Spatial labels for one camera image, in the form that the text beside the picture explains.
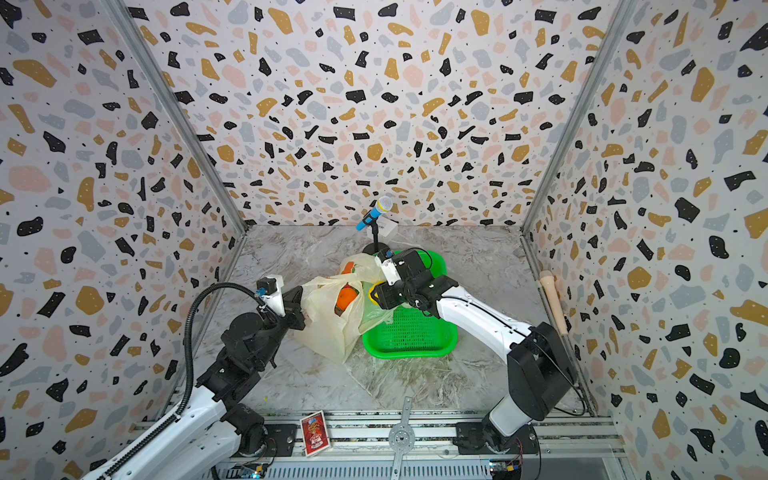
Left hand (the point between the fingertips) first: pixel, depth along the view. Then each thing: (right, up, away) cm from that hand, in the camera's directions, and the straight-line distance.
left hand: (299, 284), depth 73 cm
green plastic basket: (+29, -18, +20) cm, 39 cm away
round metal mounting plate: (+25, -39, +2) cm, 46 cm away
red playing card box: (+4, -37, 0) cm, 37 cm away
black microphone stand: (+15, +10, +37) cm, 41 cm away
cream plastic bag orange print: (+7, -13, +3) cm, 15 cm away
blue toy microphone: (+19, +22, +20) cm, 35 cm away
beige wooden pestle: (+78, -7, +30) cm, 84 cm away
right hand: (+17, -1, +9) cm, 19 cm away
